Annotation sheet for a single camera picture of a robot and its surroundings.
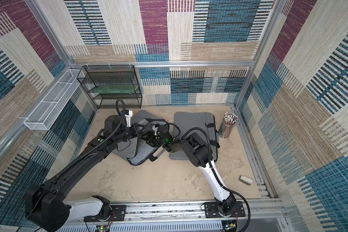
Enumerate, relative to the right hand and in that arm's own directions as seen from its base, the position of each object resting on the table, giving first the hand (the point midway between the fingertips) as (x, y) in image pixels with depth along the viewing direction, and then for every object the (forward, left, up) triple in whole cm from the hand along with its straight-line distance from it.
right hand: (143, 139), depth 97 cm
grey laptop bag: (+12, -41, -1) cm, 42 cm away
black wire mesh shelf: (+35, +34, +27) cm, 56 cm away
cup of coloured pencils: (+3, -54, +10) cm, 55 cm away
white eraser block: (-26, -60, -2) cm, 65 cm away
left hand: (-5, -6, +21) cm, 22 cm away
